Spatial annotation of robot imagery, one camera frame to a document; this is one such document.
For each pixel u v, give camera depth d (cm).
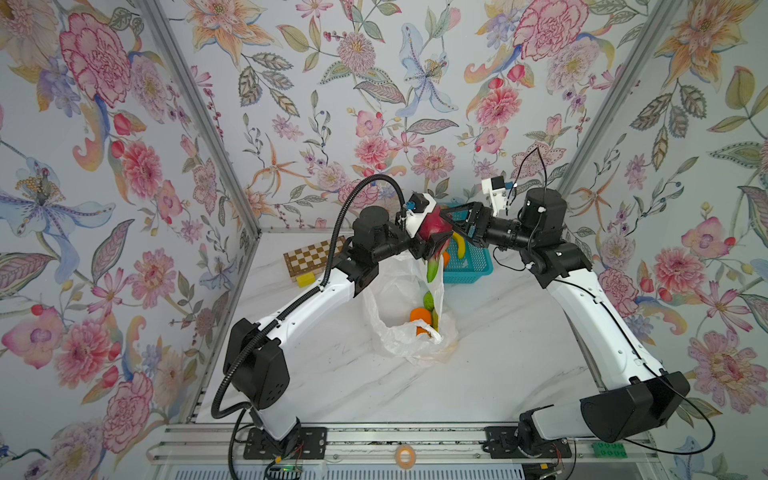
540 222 52
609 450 72
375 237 57
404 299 101
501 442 74
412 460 72
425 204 59
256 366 44
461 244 66
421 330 64
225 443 74
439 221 65
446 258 108
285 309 48
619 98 83
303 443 72
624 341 43
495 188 62
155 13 69
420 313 99
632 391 39
